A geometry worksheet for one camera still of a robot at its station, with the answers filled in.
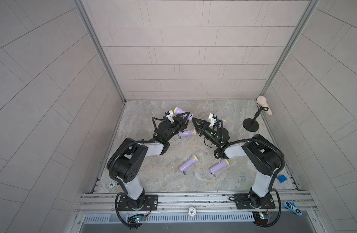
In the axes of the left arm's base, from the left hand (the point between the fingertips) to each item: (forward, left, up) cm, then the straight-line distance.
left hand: (193, 115), depth 80 cm
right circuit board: (-45, -32, -21) cm, 59 cm away
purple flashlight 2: (-18, -1, -19) cm, 26 cm away
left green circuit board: (-45, +25, -19) cm, 55 cm away
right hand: (-2, +1, -2) cm, 4 cm away
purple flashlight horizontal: (0, +1, -18) cm, 18 cm away
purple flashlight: (+2, +8, +1) cm, 9 cm away
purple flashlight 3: (-21, -14, -19) cm, 32 cm away
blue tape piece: (-28, -49, -20) cm, 59 cm away
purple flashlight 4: (+7, -22, -17) cm, 29 cm away
